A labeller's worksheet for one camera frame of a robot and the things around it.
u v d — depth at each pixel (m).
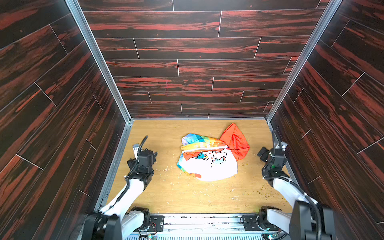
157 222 0.74
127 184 0.54
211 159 0.89
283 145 0.72
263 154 0.79
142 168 0.65
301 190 0.49
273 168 0.67
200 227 0.73
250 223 0.73
